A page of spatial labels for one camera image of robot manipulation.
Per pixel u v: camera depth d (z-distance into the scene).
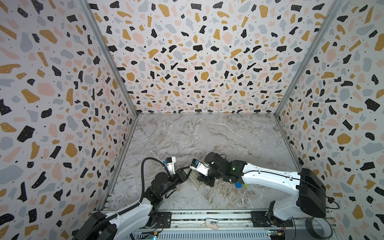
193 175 0.77
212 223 0.72
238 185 0.85
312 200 0.40
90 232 0.39
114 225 0.44
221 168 0.58
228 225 0.73
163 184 0.62
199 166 0.67
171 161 0.75
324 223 0.70
